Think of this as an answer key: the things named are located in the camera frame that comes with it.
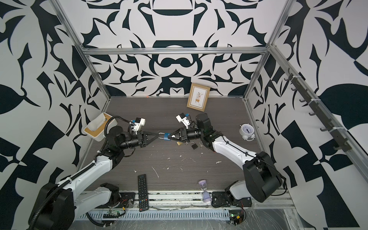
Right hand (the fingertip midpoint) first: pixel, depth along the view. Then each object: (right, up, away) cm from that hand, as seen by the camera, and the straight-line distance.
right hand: (170, 139), depth 70 cm
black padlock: (+14, -9, +23) cm, 28 cm away
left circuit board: (-28, -37, 0) cm, 46 cm away
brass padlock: (+3, -7, +24) cm, 25 cm away
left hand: (-5, +2, +1) cm, 6 cm away
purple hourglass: (+18, -30, +4) cm, 35 cm away
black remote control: (-15, -29, +5) cm, 33 cm away
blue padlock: (-2, +1, +2) cm, 3 cm away
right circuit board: (+32, -38, 0) cm, 50 cm away
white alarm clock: (+49, 0, +27) cm, 56 cm away
